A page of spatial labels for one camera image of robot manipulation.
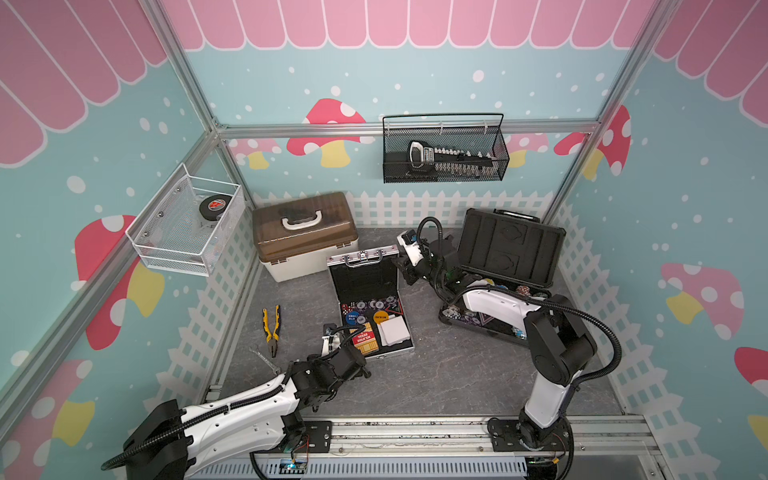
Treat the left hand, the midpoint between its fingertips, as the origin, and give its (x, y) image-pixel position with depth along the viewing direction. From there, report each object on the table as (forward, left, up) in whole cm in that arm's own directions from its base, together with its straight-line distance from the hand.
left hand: (342, 361), depth 84 cm
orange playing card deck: (+6, -6, 0) cm, 9 cm away
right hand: (+26, -14, +16) cm, 34 cm away
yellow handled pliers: (+7, +23, -2) cm, 24 cm away
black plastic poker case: (+37, -53, +6) cm, 65 cm away
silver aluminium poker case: (+22, -5, +7) cm, 24 cm away
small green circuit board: (-25, +10, -5) cm, 27 cm away
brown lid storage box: (+32, +17, +16) cm, 39 cm away
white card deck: (+9, -14, 0) cm, 17 cm away
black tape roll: (+30, +35, +30) cm, 55 cm away
